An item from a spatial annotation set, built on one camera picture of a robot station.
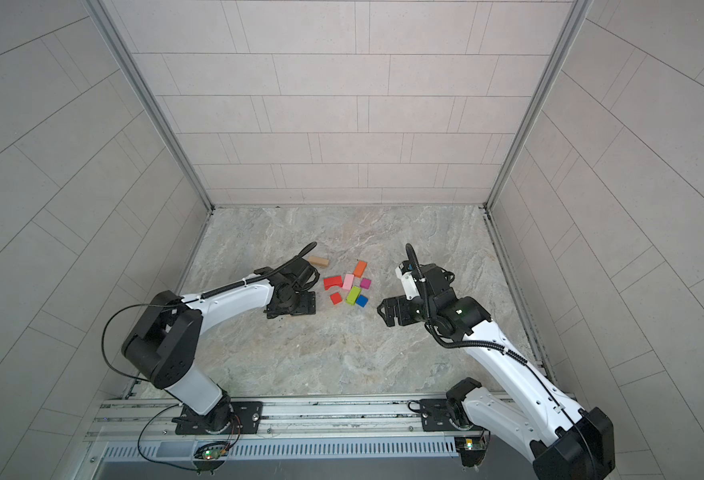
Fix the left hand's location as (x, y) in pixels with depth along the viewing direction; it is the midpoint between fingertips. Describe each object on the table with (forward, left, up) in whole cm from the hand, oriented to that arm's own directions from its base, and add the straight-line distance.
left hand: (310, 306), depth 90 cm
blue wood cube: (+2, -16, 0) cm, 16 cm away
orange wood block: (+14, -15, -1) cm, 20 cm away
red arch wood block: (+8, -7, +1) cm, 10 cm away
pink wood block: (+8, -11, +1) cm, 14 cm away
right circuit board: (-34, -42, -1) cm, 54 cm away
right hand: (-6, -24, +13) cm, 28 cm away
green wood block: (+3, -13, 0) cm, 14 cm away
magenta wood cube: (+8, -17, -1) cm, 19 cm away
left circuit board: (-36, +16, +4) cm, 40 cm away
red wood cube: (+3, -8, 0) cm, 8 cm away
